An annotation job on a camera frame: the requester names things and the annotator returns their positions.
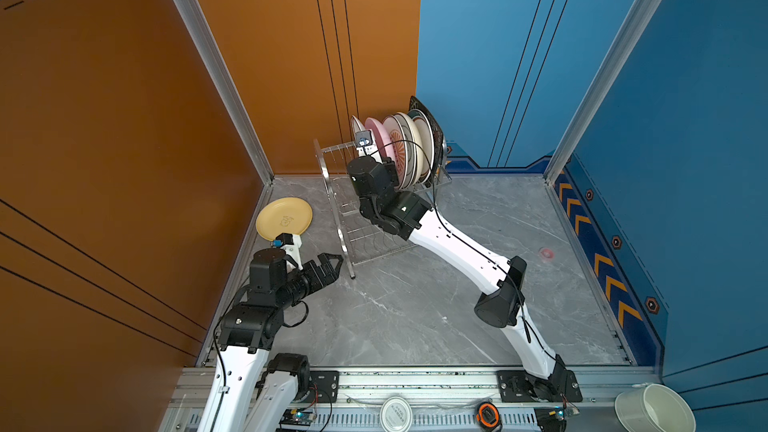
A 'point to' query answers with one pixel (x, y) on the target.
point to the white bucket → (649, 407)
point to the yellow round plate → (283, 215)
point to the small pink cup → (547, 253)
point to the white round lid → (396, 414)
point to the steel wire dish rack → (361, 239)
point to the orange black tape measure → (488, 417)
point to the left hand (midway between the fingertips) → (331, 261)
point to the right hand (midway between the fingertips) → (373, 155)
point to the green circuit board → (297, 416)
